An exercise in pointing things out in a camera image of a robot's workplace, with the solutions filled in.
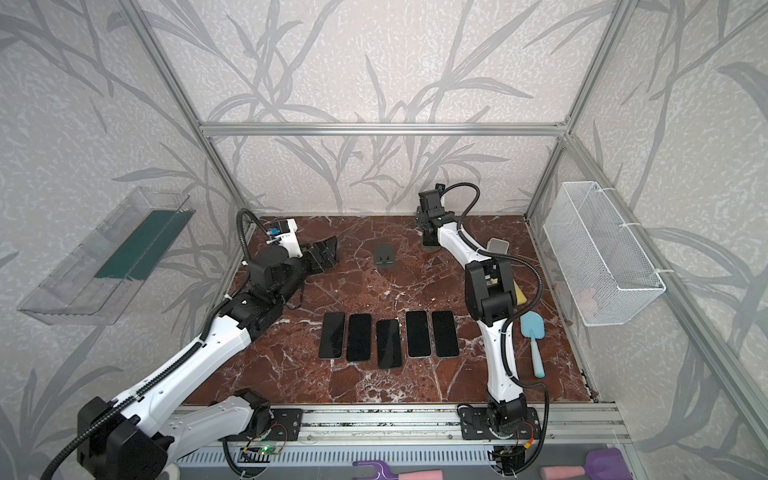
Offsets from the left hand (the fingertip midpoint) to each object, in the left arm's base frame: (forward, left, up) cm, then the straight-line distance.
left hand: (329, 232), depth 74 cm
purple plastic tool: (-47, -15, -29) cm, 58 cm away
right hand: (+27, -30, -16) cm, 43 cm away
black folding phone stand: (-9, -1, +3) cm, 9 cm away
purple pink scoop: (-45, -66, -29) cm, 86 cm away
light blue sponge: (-12, -58, -29) cm, 66 cm away
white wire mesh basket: (-14, -61, +5) cm, 63 cm away
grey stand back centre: (+15, -12, -31) cm, 36 cm away
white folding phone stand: (+14, -51, -23) cm, 58 cm away
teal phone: (-14, -31, -30) cm, 46 cm away
